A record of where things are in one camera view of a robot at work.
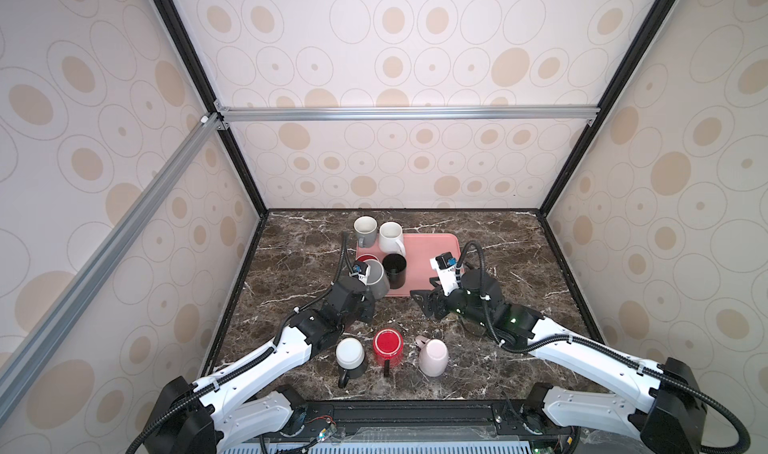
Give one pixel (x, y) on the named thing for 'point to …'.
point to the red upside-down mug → (389, 348)
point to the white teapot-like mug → (391, 238)
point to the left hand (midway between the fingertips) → (378, 291)
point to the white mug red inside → (364, 257)
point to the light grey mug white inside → (366, 228)
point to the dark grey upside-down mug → (376, 280)
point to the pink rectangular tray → (420, 248)
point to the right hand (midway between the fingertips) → (422, 286)
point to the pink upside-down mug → (433, 356)
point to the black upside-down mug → (395, 266)
